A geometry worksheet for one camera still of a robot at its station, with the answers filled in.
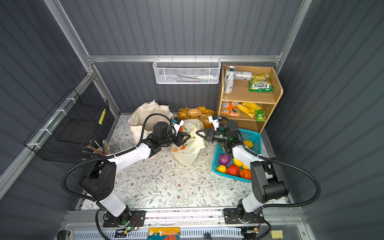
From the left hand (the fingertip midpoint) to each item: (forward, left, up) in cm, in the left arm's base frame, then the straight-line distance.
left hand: (188, 134), depth 86 cm
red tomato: (-19, -24, -10) cm, 32 cm away
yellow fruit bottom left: (-17, -18, -12) cm, 28 cm away
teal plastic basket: (+3, -43, -9) cm, 44 cm away
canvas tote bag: (+11, +31, +2) cm, 33 cm away
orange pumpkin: (-21, -31, -11) cm, 39 cm away
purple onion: (-11, -21, -12) cm, 27 cm away
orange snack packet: (+18, -28, +3) cm, 33 cm away
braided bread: (+31, +3, -13) cm, 34 cm away
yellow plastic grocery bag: (-11, 0, -2) cm, 11 cm away
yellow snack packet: (+17, -41, +3) cm, 44 cm away
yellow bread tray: (+29, -11, -12) cm, 34 cm away
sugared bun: (+28, -5, -10) cm, 30 cm away
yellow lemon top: (-14, -29, -12) cm, 35 cm away
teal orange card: (-45, +13, -18) cm, 50 cm away
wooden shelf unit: (+16, -37, +14) cm, 43 cm away
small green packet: (+11, -46, +2) cm, 47 cm away
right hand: (-5, -5, +5) cm, 9 cm away
